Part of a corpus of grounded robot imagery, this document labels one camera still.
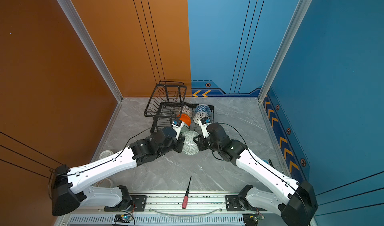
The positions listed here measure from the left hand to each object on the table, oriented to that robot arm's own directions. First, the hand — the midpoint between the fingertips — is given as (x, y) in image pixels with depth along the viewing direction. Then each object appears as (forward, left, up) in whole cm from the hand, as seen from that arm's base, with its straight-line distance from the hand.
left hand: (185, 136), depth 74 cm
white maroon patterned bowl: (+26, -7, -15) cm, 31 cm away
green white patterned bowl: (-4, -2, -4) cm, 6 cm away
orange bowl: (+20, +2, -12) cm, 24 cm away
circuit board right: (-32, -32, -21) cm, 50 cm away
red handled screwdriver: (-23, -1, -21) cm, 31 cm away
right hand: (0, -4, -2) cm, 5 cm away
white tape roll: (-3, +46, -14) cm, 48 cm away
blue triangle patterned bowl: (+32, -9, -14) cm, 36 cm away
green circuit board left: (-32, +29, -23) cm, 49 cm away
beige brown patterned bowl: (+28, +2, -13) cm, 31 cm away
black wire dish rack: (+35, +17, -12) cm, 41 cm away
